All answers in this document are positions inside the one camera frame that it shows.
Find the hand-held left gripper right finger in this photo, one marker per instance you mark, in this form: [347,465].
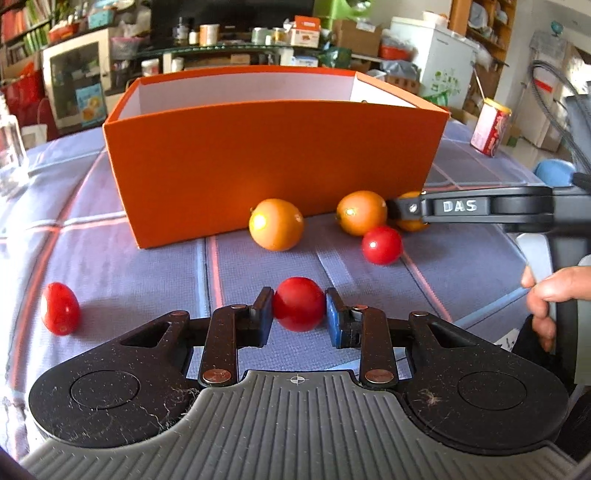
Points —
[333,318]

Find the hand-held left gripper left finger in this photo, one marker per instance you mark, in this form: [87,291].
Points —
[262,318]

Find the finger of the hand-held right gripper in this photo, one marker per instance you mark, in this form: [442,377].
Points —
[461,206]

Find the red tomato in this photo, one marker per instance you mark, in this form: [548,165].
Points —
[382,244]
[60,309]
[299,304]

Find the orange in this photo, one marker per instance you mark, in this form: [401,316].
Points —
[412,225]
[276,225]
[361,213]

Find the orange cardboard box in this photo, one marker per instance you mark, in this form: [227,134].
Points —
[258,157]

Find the person's right hand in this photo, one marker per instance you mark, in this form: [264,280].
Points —
[563,286]

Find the red drink can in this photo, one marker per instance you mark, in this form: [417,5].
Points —
[490,129]

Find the white small refrigerator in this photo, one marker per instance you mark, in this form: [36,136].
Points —
[450,64]

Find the person's dark clothing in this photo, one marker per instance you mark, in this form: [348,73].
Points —
[531,369]

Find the brown cardboard box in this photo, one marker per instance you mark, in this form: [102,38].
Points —
[358,37]

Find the orange and white packet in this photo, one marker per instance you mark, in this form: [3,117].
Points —
[305,31]

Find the white lidded jar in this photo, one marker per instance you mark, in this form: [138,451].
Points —
[150,68]

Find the cream glass-door cabinet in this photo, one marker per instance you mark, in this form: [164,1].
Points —
[76,87]

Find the black television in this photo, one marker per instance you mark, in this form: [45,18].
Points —
[231,16]

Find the clear glass mug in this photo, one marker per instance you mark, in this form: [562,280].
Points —
[9,152]

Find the pink plastic basket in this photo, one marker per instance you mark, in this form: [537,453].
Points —
[125,47]

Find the teal plastic basket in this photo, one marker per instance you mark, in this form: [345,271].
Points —
[100,18]

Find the red plastic basket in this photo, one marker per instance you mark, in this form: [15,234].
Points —
[62,32]

